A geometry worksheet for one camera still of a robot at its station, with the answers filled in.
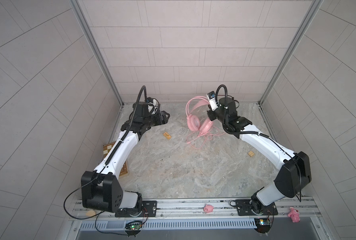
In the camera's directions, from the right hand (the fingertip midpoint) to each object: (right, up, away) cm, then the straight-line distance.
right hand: (208, 103), depth 81 cm
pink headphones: (-8, -11, +4) cm, 14 cm away
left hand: (-22, -5, -2) cm, 23 cm away
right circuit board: (+23, -57, -13) cm, 63 cm away
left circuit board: (-35, -55, -17) cm, 68 cm away
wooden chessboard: (-46, -37, -1) cm, 59 cm away
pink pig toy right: (+37, -52, -14) cm, 65 cm away
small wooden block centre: (-25, -20, +15) cm, 35 cm away
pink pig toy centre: (-2, -51, -11) cm, 52 cm away
